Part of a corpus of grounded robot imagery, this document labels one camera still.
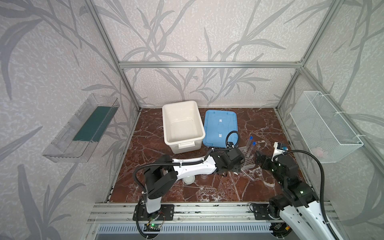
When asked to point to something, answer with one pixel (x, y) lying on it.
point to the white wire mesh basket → (328, 136)
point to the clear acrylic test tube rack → (248, 162)
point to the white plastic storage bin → (183, 128)
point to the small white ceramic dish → (189, 180)
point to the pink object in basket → (318, 151)
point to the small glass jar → (204, 176)
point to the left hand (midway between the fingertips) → (238, 161)
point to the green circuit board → (152, 227)
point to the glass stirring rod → (196, 187)
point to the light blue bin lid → (218, 124)
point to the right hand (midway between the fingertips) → (263, 148)
